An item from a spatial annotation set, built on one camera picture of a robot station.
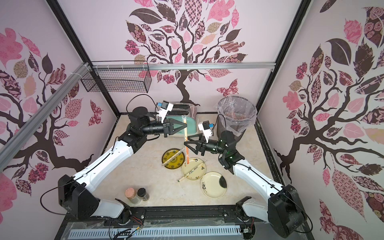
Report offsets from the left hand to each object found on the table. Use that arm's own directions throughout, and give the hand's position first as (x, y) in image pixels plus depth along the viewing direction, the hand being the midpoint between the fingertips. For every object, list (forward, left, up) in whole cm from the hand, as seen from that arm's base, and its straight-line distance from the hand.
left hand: (186, 128), depth 65 cm
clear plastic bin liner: (+29, -33, -21) cm, 48 cm away
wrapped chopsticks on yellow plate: (+5, +11, -35) cm, 36 cm away
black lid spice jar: (-19, +23, -27) cm, 40 cm away
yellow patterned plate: (0, +8, -36) cm, 37 cm away
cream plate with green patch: (-13, -14, -36) cm, 40 cm away
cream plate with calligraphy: (-7, -6, -36) cm, 37 cm away
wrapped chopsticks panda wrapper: (-10, +5, -35) cm, 37 cm away
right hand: (-3, 0, -6) cm, 7 cm away
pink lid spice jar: (-21, +28, -26) cm, 43 cm away
